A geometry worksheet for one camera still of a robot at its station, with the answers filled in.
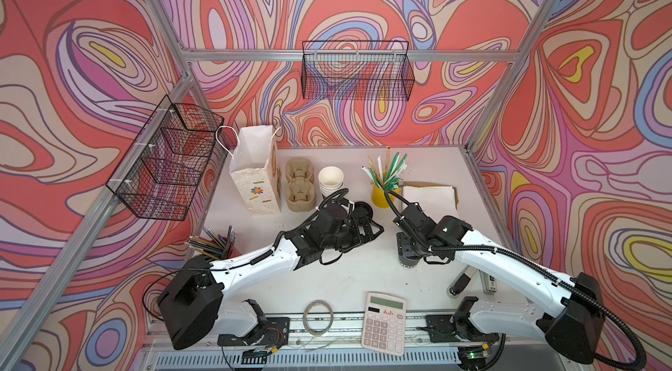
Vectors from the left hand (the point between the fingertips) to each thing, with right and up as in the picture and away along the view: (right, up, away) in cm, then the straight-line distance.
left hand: (381, 237), depth 74 cm
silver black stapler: (+24, -15, +3) cm, 28 cm away
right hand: (+11, -5, +4) cm, 13 cm away
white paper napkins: (+25, +8, +23) cm, 35 cm away
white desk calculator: (+1, -24, 0) cm, 24 cm away
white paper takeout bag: (-45, +22, +27) cm, 57 cm away
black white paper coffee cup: (+6, -4, -5) cm, 9 cm away
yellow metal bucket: (+4, +8, +28) cm, 30 cm away
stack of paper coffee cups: (-15, +16, +19) cm, 29 cm away
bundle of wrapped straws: (+6, +16, +17) cm, 25 cm away
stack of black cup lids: (-4, +5, +22) cm, 23 cm away
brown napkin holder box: (+23, +14, +28) cm, 39 cm away
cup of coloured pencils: (-50, -4, +5) cm, 51 cm away
